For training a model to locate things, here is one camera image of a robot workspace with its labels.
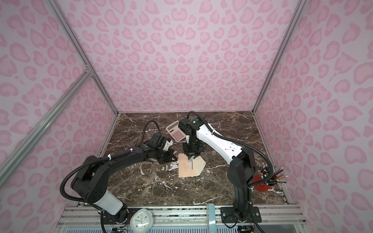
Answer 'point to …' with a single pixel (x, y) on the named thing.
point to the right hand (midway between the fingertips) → (189, 156)
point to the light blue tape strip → (211, 218)
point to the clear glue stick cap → (213, 152)
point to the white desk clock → (142, 221)
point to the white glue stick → (190, 162)
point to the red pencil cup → (264, 171)
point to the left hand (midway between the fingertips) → (179, 157)
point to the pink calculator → (175, 131)
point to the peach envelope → (198, 165)
